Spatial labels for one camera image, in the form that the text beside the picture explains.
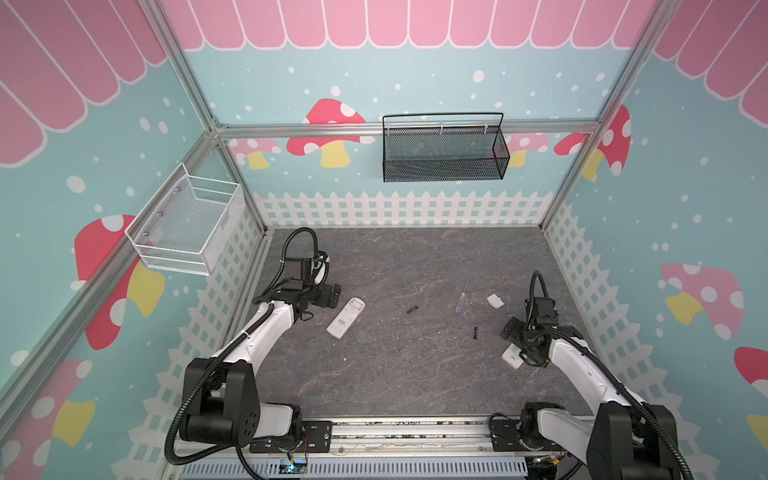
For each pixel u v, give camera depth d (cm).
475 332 92
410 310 97
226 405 42
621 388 44
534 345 63
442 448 74
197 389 40
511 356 87
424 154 100
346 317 95
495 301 100
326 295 80
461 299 100
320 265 75
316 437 75
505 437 74
